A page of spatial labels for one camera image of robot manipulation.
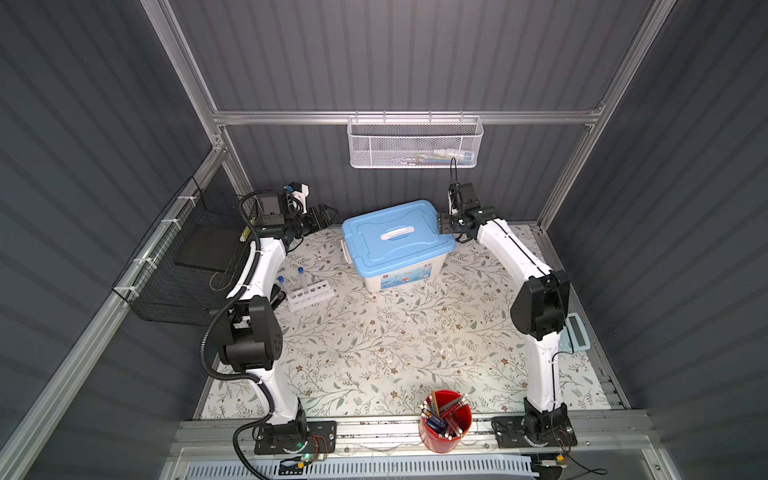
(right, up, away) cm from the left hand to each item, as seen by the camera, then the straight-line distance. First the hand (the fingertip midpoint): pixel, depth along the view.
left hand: (329, 214), depth 88 cm
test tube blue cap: (-14, -19, -2) cm, 24 cm away
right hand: (+39, -1, +8) cm, 40 cm away
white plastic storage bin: (+21, -19, +9) cm, 30 cm away
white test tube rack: (-8, -26, +10) cm, 29 cm away
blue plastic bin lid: (+18, -7, +5) cm, 20 cm away
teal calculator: (+73, -36, 0) cm, 82 cm away
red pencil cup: (+31, -50, -19) cm, 62 cm away
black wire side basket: (-33, -16, -14) cm, 40 cm away
